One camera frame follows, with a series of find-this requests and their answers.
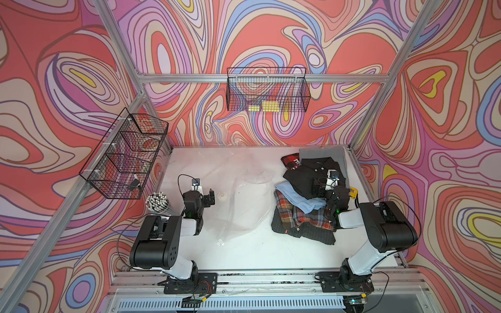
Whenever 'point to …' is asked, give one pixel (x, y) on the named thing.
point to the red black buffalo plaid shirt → (291, 161)
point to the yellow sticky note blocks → (267, 106)
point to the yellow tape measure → (353, 192)
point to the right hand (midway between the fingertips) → (324, 182)
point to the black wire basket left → (121, 166)
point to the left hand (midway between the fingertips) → (203, 190)
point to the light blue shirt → (301, 203)
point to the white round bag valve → (222, 195)
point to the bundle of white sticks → (158, 202)
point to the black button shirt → (310, 177)
